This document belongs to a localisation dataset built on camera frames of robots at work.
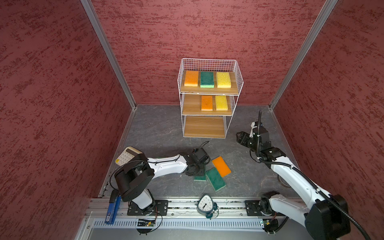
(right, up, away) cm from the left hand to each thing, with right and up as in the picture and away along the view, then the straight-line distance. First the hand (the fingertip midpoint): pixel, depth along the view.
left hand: (199, 174), depth 85 cm
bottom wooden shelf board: (+7, +27, +27) cm, 38 cm away
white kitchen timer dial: (+4, -11, -14) cm, 18 cm away
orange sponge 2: (+14, +4, +3) cm, 14 cm away
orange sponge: (+5, +42, +1) cm, 42 cm away
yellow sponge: (+13, +42, +1) cm, 44 cm away
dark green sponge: (+1, -1, -2) cm, 3 cm away
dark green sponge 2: (+9, -2, -2) cm, 10 cm away
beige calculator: (-45, +11, +7) cm, 47 cm away
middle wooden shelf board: (-4, +41, +3) cm, 41 cm away
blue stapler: (-43, -12, -14) cm, 46 cm away
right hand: (+23, +22, -1) cm, 31 cm away
